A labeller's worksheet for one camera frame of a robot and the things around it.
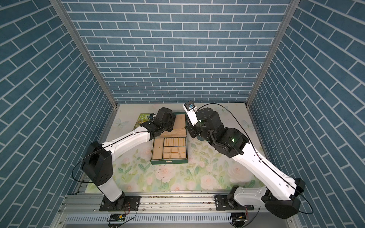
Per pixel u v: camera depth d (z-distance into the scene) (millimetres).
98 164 451
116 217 721
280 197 388
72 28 773
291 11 722
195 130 541
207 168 867
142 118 1081
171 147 912
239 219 705
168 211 728
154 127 642
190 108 504
